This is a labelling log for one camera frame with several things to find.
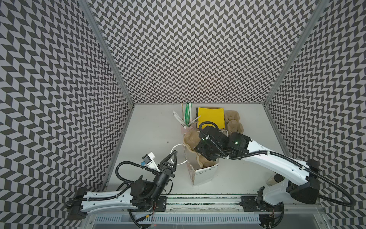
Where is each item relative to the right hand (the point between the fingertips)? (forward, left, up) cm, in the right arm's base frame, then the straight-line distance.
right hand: (196, 155), depth 68 cm
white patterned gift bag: (-9, -1, -1) cm, 9 cm away
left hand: (-1, +8, +6) cm, 10 cm away
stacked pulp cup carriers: (+30, -27, -16) cm, 43 cm away
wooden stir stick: (+33, +7, -6) cm, 35 cm away
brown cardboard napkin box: (+42, -3, -16) cm, 45 cm away
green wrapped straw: (+33, +5, -6) cm, 34 cm away
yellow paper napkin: (+38, -16, -17) cm, 45 cm away
